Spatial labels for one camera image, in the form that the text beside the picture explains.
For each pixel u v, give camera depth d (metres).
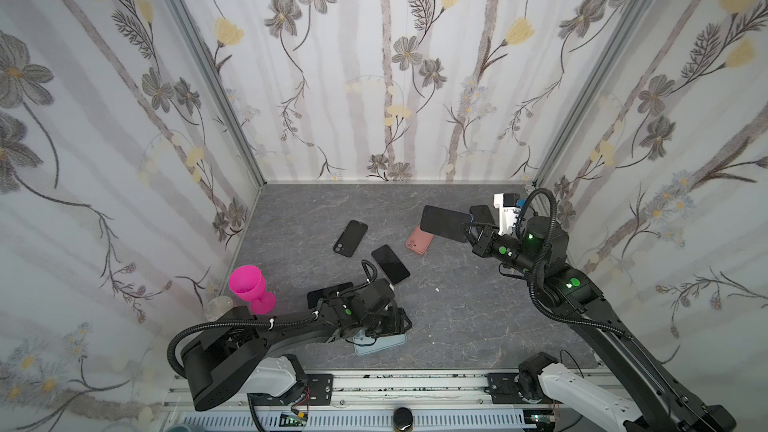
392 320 0.73
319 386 0.74
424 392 0.75
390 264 0.96
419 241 1.03
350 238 1.05
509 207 0.61
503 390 0.73
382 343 0.82
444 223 0.72
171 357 0.43
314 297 0.90
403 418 0.63
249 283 0.83
